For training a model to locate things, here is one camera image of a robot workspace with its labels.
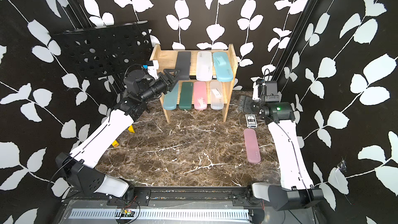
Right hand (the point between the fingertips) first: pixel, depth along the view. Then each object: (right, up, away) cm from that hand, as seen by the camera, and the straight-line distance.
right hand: (246, 99), depth 72 cm
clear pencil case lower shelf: (-13, +3, +16) cm, 21 cm away
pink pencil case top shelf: (+10, -28, +21) cm, 36 cm away
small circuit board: (-56, -53, -1) cm, 77 cm away
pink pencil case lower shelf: (-22, +3, +17) cm, 28 cm away
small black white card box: (+12, -13, +30) cm, 35 cm away
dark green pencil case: (-30, +2, +15) cm, 34 cm away
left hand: (-29, +12, -8) cm, 33 cm away
